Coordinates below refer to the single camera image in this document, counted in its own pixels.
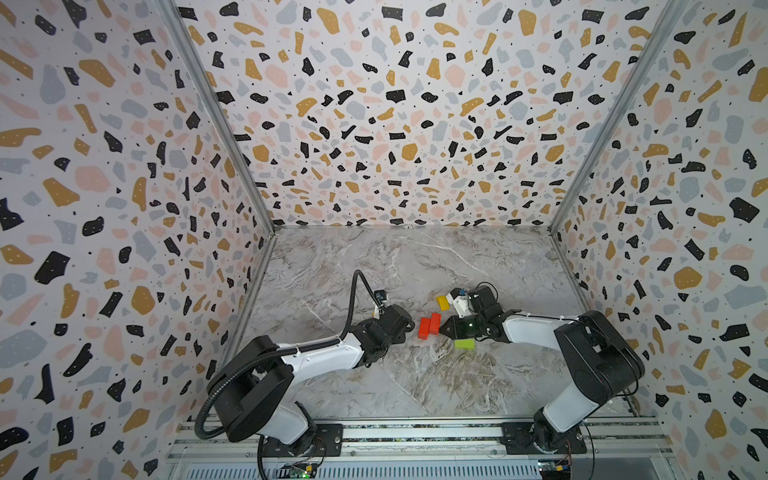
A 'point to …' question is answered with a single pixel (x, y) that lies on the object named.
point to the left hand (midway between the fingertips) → (398, 321)
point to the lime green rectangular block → (468, 344)
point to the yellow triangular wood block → (443, 302)
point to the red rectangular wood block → (423, 328)
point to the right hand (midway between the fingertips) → (437, 325)
